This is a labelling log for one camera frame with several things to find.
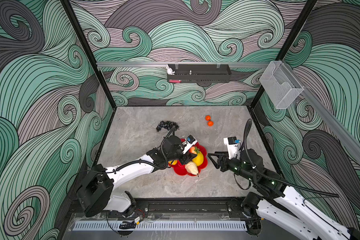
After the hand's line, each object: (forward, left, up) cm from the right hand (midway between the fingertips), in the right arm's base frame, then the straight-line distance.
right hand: (211, 155), depth 68 cm
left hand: (+7, +8, -8) cm, 13 cm away
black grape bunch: (+32, +23, -19) cm, 44 cm away
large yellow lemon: (+6, +4, -17) cm, 18 cm away
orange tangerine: (+41, -7, -21) cm, 46 cm away
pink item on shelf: (+44, +18, +10) cm, 48 cm away
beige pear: (0, +8, -16) cm, 18 cm away
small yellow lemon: (+2, +18, -15) cm, 23 cm away
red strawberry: (+5, +7, -5) cm, 11 cm away
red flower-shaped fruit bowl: (+2, +15, -21) cm, 26 cm away
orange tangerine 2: (+36, -8, -22) cm, 43 cm away
